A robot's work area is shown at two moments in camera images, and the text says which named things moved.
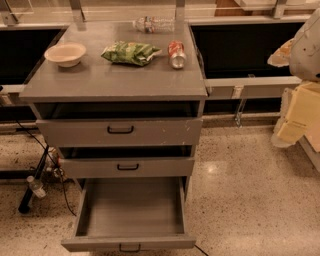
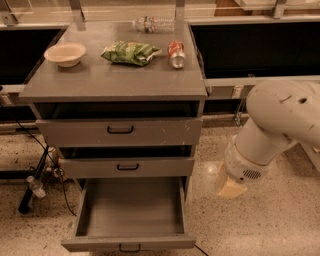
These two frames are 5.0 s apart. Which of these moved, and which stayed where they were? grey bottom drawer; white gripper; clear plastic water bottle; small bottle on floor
Moved: white gripper
Stayed: small bottle on floor; clear plastic water bottle; grey bottom drawer
